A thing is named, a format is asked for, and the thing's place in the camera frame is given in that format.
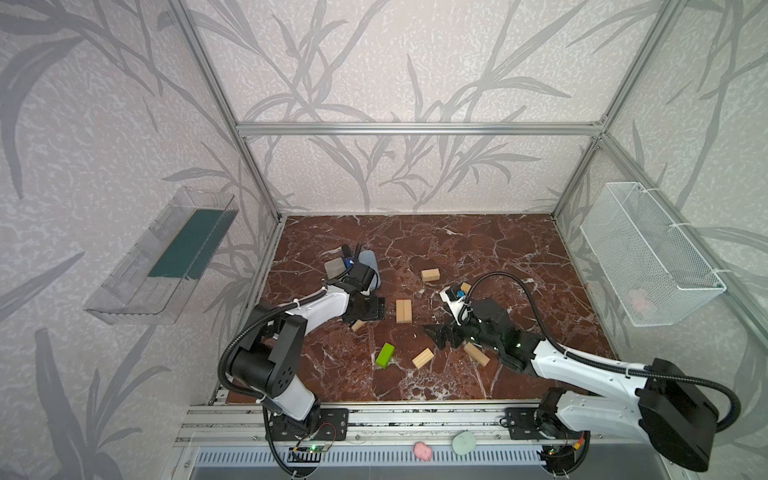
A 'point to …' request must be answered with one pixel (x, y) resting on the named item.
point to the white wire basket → (647, 260)
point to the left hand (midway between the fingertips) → (377, 304)
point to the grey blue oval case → (368, 258)
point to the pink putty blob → (422, 451)
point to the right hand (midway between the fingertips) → (434, 307)
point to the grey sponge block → (334, 267)
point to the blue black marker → (347, 256)
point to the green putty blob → (463, 443)
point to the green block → (385, 355)
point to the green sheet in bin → (192, 247)
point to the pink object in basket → (640, 300)
